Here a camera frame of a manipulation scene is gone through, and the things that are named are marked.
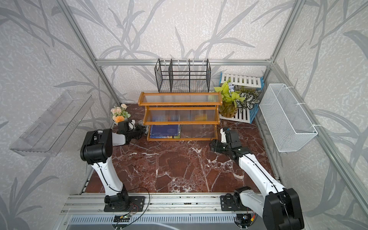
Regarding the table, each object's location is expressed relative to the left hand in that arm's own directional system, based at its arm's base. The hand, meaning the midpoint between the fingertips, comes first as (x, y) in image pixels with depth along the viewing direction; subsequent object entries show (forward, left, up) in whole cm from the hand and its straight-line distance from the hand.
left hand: (148, 126), depth 102 cm
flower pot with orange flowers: (+5, +19, +7) cm, 21 cm away
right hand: (-18, -45, +8) cm, 49 cm away
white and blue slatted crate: (+21, -65, +25) cm, 73 cm away
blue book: (-4, -13, 0) cm, 13 cm away
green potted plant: (+7, -58, +21) cm, 62 cm away
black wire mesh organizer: (+31, -25, +21) cm, 45 cm away
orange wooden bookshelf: (+10, -23, 0) cm, 25 cm away
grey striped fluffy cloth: (+3, +6, 0) cm, 7 cm away
